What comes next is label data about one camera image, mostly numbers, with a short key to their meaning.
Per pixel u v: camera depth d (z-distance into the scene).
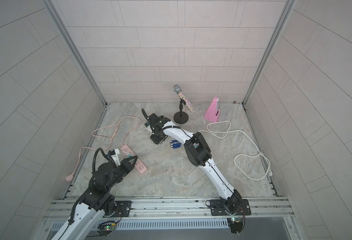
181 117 1.06
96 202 0.55
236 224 0.69
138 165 0.83
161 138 0.86
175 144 0.91
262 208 0.72
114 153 0.71
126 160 0.70
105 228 0.65
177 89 0.87
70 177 0.82
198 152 0.60
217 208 0.67
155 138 0.87
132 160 0.75
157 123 0.75
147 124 0.89
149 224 0.68
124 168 0.67
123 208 0.71
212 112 1.02
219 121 1.05
